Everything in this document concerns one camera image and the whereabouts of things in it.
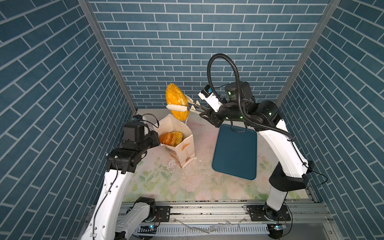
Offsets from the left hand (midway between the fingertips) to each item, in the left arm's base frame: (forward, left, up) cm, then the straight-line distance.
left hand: (157, 133), depth 69 cm
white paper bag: (-4, -12, -11) cm, 17 cm away
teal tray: (+6, -45, -30) cm, 54 cm away
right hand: (+2, -20, +14) cm, 25 cm away
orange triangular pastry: (+4, -3, -11) cm, 12 cm away
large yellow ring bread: (+6, -7, -13) cm, 16 cm away
